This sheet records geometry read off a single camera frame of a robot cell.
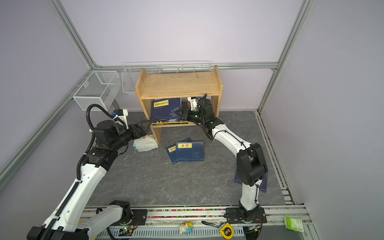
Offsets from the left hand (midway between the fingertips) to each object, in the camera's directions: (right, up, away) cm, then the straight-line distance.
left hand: (145, 124), depth 71 cm
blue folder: (+8, -17, +26) cm, 32 cm away
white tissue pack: (-9, -12, +25) cm, 29 cm away
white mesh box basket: (-43, +26, +33) cm, 60 cm away
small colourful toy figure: (+20, -48, -3) cm, 52 cm away
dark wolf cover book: (+10, +2, +11) cm, 15 cm away
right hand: (+13, +6, +8) cm, 17 cm away
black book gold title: (+10, +1, +13) cm, 17 cm away
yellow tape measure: (+39, -49, -3) cm, 63 cm away
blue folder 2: (+20, -17, +25) cm, 37 cm away
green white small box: (+71, -47, -2) cm, 85 cm away
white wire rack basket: (-17, +34, +23) cm, 44 cm away
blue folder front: (+7, +9, +11) cm, 16 cm away
